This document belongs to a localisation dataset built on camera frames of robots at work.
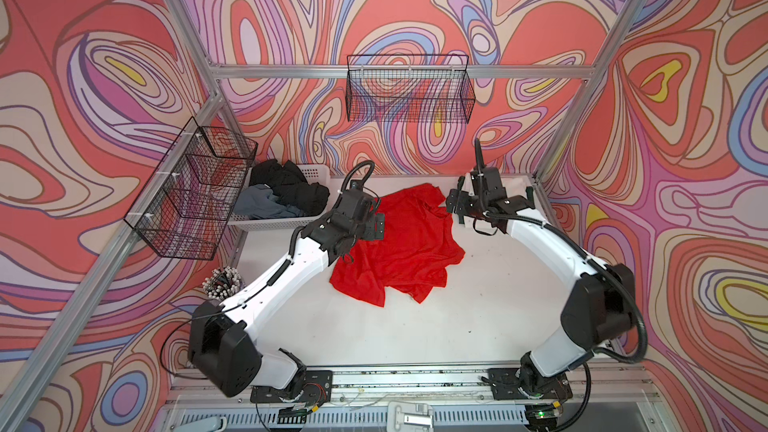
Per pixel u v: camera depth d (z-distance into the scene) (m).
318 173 1.11
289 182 1.07
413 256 0.96
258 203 0.98
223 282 0.75
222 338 0.39
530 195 1.11
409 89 0.97
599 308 0.44
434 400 0.73
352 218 0.58
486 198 0.64
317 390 0.72
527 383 0.66
